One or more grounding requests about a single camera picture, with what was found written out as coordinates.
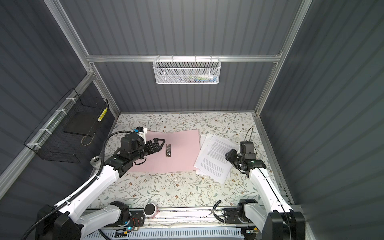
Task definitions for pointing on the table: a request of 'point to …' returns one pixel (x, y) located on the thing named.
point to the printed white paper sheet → (211, 159)
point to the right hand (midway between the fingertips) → (230, 156)
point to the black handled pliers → (215, 216)
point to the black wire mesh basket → (68, 129)
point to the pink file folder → (179, 152)
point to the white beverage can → (96, 161)
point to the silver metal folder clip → (168, 150)
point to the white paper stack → (203, 139)
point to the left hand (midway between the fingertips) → (160, 142)
